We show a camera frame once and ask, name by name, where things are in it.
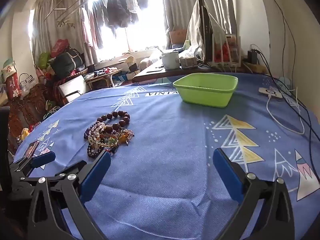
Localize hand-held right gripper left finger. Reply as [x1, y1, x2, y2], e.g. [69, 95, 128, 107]
[27, 151, 112, 240]

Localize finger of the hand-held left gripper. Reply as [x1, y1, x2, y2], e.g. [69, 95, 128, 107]
[9, 151, 56, 180]

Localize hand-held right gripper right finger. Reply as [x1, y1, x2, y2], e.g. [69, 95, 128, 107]
[213, 148, 299, 240]

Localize dark bead bracelet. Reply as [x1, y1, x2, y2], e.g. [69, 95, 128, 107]
[87, 142, 103, 158]

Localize yellow crystal bracelet green charm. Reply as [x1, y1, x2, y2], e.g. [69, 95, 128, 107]
[89, 135, 120, 148]

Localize purple bead bracelet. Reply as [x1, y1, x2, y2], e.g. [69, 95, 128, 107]
[84, 124, 100, 141]

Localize clear crystal bead bracelet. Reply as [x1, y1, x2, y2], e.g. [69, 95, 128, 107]
[90, 122, 107, 140]

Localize amber bead bracelet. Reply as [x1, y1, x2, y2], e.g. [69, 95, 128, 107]
[117, 129, 135, 146]

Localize brown wooden bead bracelet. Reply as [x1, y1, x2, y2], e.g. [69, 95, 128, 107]
[97, 111, 131, 131]

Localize green plastic basin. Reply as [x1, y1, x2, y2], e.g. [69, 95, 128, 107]
[173, 73, 238, 108]

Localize smartphone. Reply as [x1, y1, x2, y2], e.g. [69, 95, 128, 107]
[24, 141, 40, 158]

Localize carved wooden cabinet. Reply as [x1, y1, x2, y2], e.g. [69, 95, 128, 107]
[7, 84, 50, 132]

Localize blue printed tablecloth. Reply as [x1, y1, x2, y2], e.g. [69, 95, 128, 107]
[12, 72, 320, 240]

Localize white chair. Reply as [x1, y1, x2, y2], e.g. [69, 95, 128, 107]
[59, 75, 88, 104]

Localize printed red white packet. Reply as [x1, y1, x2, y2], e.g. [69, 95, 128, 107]
[2, 60, 22, 100]

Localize white printed bag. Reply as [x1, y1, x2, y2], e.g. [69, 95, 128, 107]
[19, 73, 38, 90]

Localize white charger pad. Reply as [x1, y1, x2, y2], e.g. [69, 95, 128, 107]
[259, 87, 283, 100]

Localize small wooden table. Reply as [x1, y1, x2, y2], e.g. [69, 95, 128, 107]
[85, 68, 123, 88]

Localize dark duffel bag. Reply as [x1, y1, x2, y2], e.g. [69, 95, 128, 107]
[54, 47, 84, 77]

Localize red bag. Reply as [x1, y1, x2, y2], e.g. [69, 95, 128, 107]
[51, 39, 70, 58]

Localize wooden desk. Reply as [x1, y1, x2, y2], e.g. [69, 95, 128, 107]
[132, 62, 267, 83]

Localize plastic-wrapped box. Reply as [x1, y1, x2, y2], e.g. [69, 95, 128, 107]
[180, 56, 198, 68]

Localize black power adapter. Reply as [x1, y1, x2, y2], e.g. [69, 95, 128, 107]
[247, 50, 258, 64]

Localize red packets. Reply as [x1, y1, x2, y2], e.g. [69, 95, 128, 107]
[215, 42, 237, 62]

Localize white fabric-covered seat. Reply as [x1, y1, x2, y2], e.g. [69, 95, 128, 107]
[140, 52, 160, 71]

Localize white enamel mug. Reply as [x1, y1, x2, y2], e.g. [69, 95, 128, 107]
[161, 51, 181, 70]

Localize pale pink hanging shirt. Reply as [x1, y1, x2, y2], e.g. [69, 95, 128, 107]
[80, 7, 94, 48]

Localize black monitor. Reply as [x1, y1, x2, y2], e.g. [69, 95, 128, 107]
[201, 5, 213, 62]

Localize cardboard box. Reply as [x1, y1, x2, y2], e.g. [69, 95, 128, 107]
[169, 29, 188, 44]

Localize grey hanging shirt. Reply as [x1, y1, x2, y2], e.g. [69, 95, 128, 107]
[92, 0, 108, 50]

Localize metal drying rack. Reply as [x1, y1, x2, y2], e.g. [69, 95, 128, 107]
[42, 0, 120, 23]

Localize dark hanging jacket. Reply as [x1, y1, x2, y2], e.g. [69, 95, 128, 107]
[107, 0, 139, 28]

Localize green bag with white handles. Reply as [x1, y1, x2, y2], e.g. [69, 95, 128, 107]
[43, 99, 62, 120]

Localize white charging cable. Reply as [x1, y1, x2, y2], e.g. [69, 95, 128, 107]
[266, 94, 305, 135]

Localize white wire rack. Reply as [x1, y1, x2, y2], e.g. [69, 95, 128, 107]
[211, 34, 242, 67]

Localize black wall cable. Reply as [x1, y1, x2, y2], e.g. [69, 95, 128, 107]
[262, 0, 295, 93]

